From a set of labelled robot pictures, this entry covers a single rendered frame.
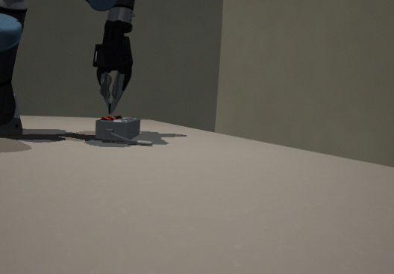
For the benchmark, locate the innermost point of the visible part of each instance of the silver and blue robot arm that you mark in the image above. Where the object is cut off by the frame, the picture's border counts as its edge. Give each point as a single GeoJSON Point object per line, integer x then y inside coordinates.
{"type": "Point", "coordinates": [12, 17]}

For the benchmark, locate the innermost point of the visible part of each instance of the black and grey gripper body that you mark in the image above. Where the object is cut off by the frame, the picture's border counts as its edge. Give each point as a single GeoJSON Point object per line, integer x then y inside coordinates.
{"type": "Point", "coordinates": [112, 53]}

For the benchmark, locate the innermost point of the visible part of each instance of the grey power strip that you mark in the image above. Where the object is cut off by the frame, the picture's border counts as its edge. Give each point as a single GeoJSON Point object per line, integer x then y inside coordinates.
{"type": "Point", "coordinates": [119, 130]}

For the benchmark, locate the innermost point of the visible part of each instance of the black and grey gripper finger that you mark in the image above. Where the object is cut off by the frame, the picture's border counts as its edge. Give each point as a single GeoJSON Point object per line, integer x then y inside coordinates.
{"type": "Point", "coordinates": [104, 81]}
{"type": "Point", "coordinates": [120, 83]}

